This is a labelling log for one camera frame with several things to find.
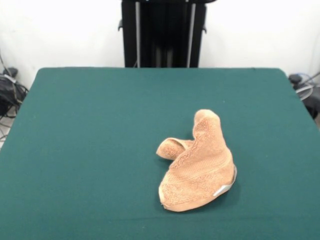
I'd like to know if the tan terry towel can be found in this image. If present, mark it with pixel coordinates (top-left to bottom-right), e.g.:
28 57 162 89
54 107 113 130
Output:
156 108 238 213

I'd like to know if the dark green table cloth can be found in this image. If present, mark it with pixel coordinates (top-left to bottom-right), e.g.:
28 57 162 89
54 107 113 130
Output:
0 66 320 240

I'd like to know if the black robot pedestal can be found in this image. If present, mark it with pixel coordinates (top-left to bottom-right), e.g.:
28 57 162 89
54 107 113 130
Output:
117 0 208 69

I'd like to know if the black device with cables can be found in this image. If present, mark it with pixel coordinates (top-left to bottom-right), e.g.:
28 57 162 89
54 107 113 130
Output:
288 72 320 118

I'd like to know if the black cable bundle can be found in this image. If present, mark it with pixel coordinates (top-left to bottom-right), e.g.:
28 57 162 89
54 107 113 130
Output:
0 66 30 119

